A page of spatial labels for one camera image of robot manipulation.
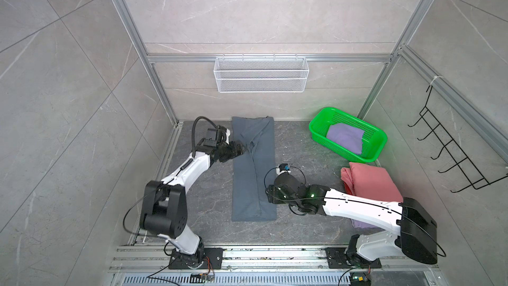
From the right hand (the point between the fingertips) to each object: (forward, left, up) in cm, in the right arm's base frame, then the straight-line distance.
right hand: (270, 191), depth 80 cm
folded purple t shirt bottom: (-20, -21, +24) cm, 38 cm away
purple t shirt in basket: (+34, -46, -9) cm, 58 cm away
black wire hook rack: (+8, -63, +21) cm, 67 cm away
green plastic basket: (+32, -60, -8) cm, 68 cm away
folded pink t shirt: (+5, -45, -4) cm, 45 cm away
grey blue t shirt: (+4, +10, -10) cm, 14 cm away
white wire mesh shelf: (+55, +4, +20) cm, 59 cm away
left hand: (+19, +13, +5) cm, 23 cm away
